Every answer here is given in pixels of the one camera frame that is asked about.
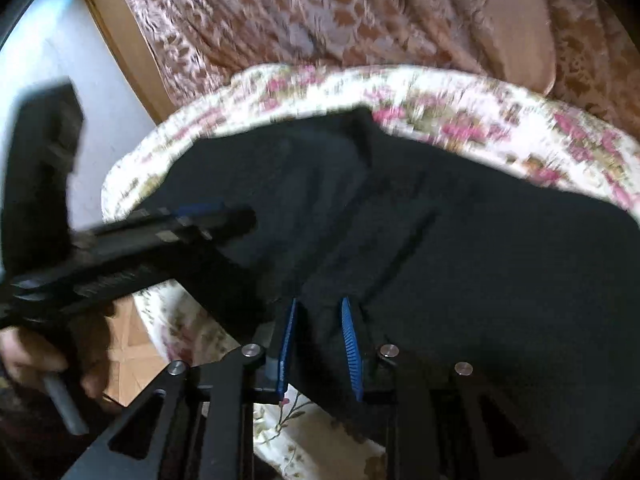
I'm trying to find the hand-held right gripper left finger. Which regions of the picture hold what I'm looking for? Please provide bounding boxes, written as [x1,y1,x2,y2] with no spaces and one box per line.
[60,297,306,480]

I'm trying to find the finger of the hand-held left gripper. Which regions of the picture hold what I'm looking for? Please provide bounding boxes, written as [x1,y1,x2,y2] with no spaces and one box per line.
[97,201,259,268]

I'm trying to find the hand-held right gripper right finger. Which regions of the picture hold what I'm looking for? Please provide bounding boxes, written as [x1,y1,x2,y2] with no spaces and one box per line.
[340,296,568,480]

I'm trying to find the black embroidered pants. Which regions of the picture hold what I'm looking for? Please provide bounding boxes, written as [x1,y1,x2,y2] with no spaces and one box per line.
[132,106,640,480]

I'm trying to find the person's left hand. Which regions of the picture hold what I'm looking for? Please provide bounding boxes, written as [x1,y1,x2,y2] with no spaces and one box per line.
[0,312,123,413]

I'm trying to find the floral bed sheet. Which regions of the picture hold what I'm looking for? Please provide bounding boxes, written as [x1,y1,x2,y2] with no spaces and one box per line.
[100,62,640,480]

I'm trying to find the brown floral patterned curtain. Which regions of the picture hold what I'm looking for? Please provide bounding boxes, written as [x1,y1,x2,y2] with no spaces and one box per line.
[105,0,640,136]

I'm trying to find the plain brown fabric band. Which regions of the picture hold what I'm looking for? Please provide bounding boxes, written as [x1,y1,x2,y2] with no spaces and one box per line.
[440,0,557,95]

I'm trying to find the wooden bed frame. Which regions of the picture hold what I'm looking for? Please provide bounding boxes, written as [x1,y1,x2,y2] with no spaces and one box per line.
[74,0,175,125]

